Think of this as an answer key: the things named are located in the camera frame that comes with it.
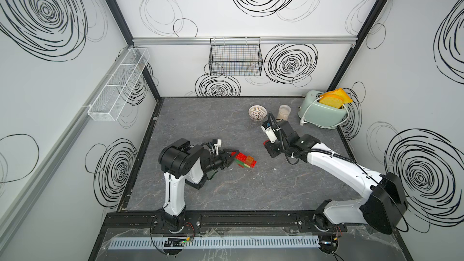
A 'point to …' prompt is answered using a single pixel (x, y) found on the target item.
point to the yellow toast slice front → (331, 99)
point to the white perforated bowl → (257, 112)
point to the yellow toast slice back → (340, 93)
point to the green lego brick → (240, 163)
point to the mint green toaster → (313, 111)
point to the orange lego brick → (249, 159)
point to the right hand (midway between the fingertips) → (269, 144)
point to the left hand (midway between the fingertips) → (238, 156)
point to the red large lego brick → (241, 156)
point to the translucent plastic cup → (283, 113)
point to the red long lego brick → (253, 164)
